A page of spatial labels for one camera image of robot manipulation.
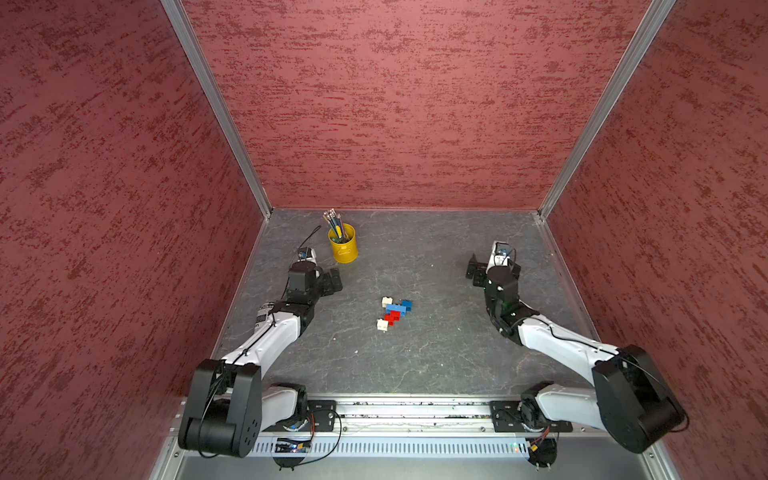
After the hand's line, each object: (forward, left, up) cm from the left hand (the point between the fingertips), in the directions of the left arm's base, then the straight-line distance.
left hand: (323, 278), depth 90 cm
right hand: (+3, -49, +6) cm, 50 cm away
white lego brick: (-4, -19, -7) cm, 21 cm away
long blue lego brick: (-6, -24, -8) cm, 25 cm away
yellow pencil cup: (+13, -5, -2) cm, 14 cm away
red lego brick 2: (-8, -22, -8) cm, 25 cm away
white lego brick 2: (-12, -18, -7) cm, 23 cm away
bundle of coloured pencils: (+18, -2, +5) cm, 19 cm away
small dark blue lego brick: (-4, -27, -9) cm, 28 cm away
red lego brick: (-10, -21, -7) cm, 24 cm away
